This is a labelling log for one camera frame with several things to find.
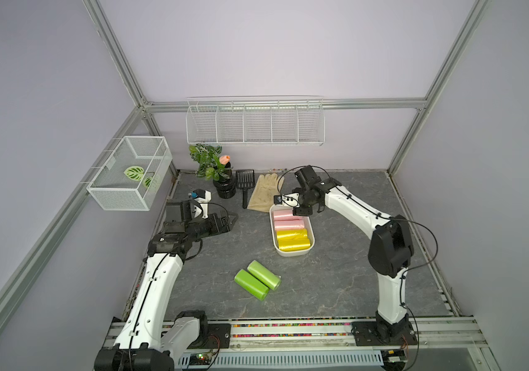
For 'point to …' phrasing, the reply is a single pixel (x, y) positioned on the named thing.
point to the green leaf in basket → (134, 172)
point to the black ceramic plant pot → (226, 187)
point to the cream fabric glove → (267, 186)
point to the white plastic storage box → (308, 225)
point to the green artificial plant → (210, 166)
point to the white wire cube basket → (114, 190)
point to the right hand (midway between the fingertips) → (296, 199)
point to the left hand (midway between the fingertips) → (228, 220)
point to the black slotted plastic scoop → (245, 180)
